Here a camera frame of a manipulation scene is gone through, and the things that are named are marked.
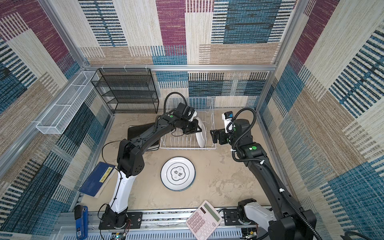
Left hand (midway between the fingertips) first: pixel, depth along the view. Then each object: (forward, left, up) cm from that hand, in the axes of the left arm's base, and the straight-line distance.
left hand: (203, 128), depth 88 cm
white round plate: (-2, +1, -5) cm, 6 cm away
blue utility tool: (-40, +60, -14) cm, 74 cm away
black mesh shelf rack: (+35, +53, 0) cm, 64 cm away
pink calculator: (-44, +2, -15) cm, 46 cm away
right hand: (-8, -7, +7) cm, 13 cm away
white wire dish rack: (-3, +12, +15) cm, 20 cm away
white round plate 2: (-20, +15, -16) cm, 30 cm away
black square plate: (+7, +45, -11) cm, 47 cm away
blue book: (-22, +61, -16) cm, 67 cm away
